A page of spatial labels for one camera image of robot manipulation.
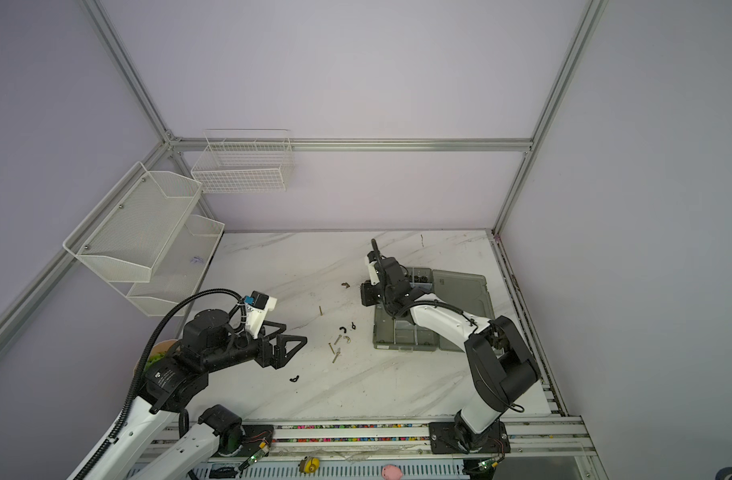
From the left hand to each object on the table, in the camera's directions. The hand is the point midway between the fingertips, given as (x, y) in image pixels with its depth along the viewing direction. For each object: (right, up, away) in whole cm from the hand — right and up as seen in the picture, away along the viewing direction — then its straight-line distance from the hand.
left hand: (293, 337), depth 68 cm
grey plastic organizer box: (+52, +7, +35) cm, 63 cm away
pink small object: (+23, -32, +1) cm, 39 cm away
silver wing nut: (+11, -7, +24) cm, 27 cm away
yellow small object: (+4, -30, +1) cm, 31 cm away
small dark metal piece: (+9, +9, +37) cm, 39 cm away
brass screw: (+8, -11, +21) cm, 24 cm away
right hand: (+15, +10, +21) cm, 28 cm away
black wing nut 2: (+12, -3, +26) cm, 29 cm away
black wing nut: (-4, -16, +16) cm, 23 cm away
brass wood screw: (+1, 0, +30) cm, 30 cm away
